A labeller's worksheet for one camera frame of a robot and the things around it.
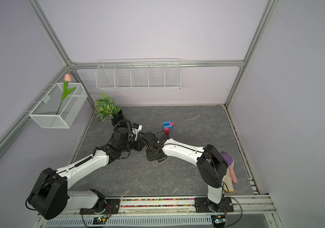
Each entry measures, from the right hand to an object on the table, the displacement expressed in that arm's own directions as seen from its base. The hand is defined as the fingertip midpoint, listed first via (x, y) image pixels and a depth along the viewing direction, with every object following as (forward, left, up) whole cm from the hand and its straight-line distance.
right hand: (151, 155), depth 85 cm
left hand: (+5, +1, +8) cm, 9 cm away
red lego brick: (+22, -9, -7) cm, 25 cm away
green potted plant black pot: (+22, +27, +20) cm, 40 cm away
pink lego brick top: (+27, -14, -4) cm, 31 cm away
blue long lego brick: (+27, -9, -5) cm, 28 cm away
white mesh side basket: (+13, +55, +25) cm, 62 cm away
